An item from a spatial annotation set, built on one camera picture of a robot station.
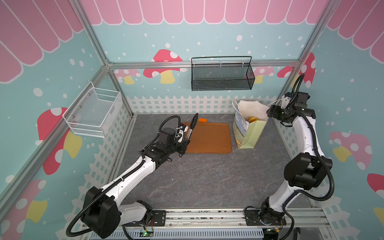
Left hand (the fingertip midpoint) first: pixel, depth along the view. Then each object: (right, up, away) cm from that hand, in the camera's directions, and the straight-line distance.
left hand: (187, 143), depth 81 cm
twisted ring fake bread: (+42, +14, +15) cm, 47 cm away
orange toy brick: (+10, +15, +34) cm, 39 cm away
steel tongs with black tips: (+3, +10, -3) cm, 11 cm away
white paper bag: (+35, +4, +8) cm, 37 cm away
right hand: (+49, +17, +4) cm, 53 cm away
